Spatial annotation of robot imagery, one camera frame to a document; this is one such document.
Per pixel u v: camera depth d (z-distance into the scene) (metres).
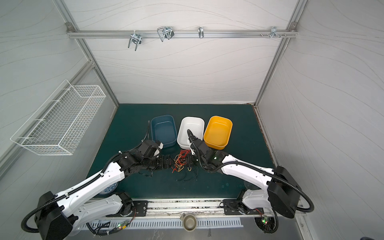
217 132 1.02
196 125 1.08
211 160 0.59
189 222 0.70
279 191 0.41
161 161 0.68
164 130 1.01
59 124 0.69
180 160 0.83
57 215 0.38
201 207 0.75
